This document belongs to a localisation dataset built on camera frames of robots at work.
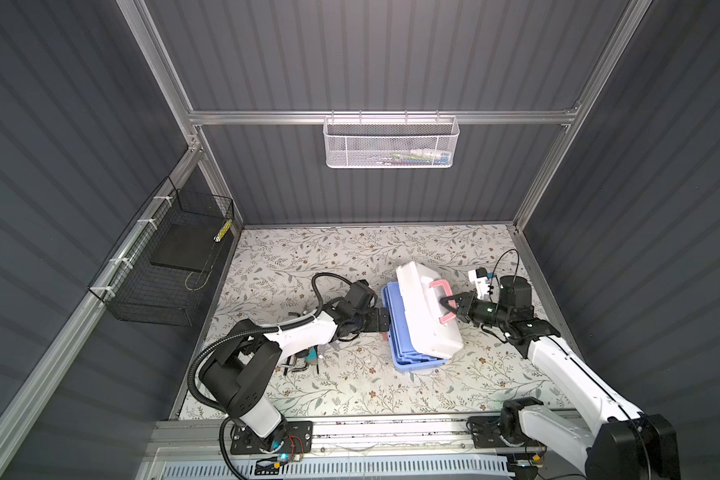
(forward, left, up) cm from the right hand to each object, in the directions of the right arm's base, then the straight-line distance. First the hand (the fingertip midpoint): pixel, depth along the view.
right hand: (446, 304), depth 79 cm
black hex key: (-12, +42, -15) cm, 46 cm away
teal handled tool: (-8, +37, -14) cm, 41 cm away
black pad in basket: (+11, +68, +12) cm, 70 cm away
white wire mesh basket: (+75, +14, +4) cm, 76 cm away
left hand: (+1, +18, -11) cm, 21 cm away
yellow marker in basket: (+17, +61, +12) cm, 64 cm away
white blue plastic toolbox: (-6, +6, -2) cm, 9 cm away
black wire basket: (+4, +72, +13) cm, 74 cm away
